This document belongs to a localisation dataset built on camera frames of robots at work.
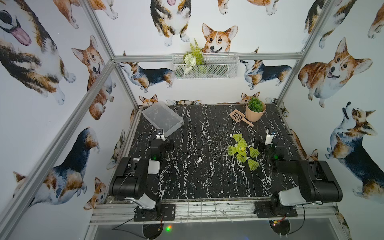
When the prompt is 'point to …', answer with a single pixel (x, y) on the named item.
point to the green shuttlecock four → (241, 157)
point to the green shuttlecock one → (239, 138)
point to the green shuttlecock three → (254, 153)
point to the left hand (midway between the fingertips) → (164, 134)
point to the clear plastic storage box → (163, 116)
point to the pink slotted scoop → (237, 116)
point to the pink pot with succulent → (255, 109)
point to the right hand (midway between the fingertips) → (262, 136)
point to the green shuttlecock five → (253, 164)
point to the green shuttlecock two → (232, 150)
